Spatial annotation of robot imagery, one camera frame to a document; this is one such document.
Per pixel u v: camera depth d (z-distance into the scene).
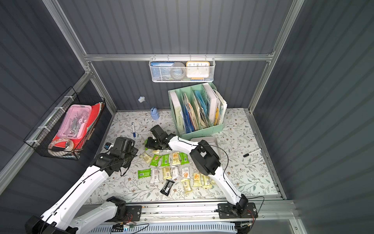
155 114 1.11
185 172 0.86
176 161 0.91
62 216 0.39
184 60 0.89
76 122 0.72
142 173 0.86
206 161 0.61
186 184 0.81
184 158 0.91
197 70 0.89
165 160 0.91
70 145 0.68
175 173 0.86
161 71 0.84
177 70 0.91
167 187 0.81
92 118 0.73
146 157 0.93
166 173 0.87
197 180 0.83
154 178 0.84
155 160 0.91
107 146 0.68
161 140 0.77
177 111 0.87
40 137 0.61
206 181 0.83
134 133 1.05
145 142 0.92
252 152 0.95
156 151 0.95
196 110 0.92
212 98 0.91
